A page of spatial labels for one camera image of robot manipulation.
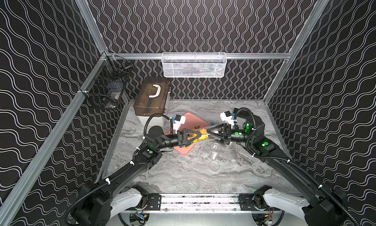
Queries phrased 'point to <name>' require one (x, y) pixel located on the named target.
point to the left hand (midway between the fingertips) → (199, 136)
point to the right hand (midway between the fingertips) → (208, 133)
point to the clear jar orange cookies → (204, 135)
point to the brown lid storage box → (152, 99)
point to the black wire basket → (106, 86)
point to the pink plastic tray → (192, 122)
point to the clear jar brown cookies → (215, 149)
